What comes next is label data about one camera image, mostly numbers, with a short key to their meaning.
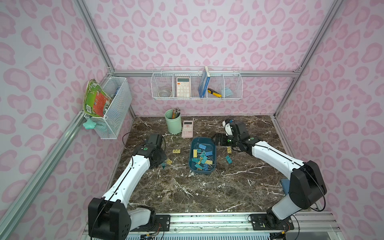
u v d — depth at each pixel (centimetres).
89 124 63
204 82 87
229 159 95
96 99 73
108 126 73
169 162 93
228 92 100
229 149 101
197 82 98
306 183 43
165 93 95
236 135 67
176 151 98
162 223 73
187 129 110
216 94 96
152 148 58
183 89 93
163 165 75
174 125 104
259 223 72
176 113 101
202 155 95
